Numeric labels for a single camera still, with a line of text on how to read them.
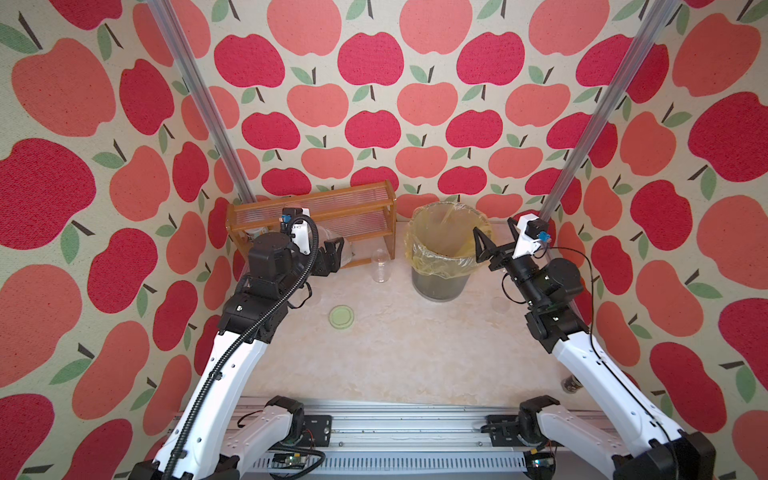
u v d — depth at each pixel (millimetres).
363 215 1225
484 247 613
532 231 554
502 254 603
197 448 368
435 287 978
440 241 1006
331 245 584
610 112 862
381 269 1046
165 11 691
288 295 436
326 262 580
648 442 391
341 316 936
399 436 744
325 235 615
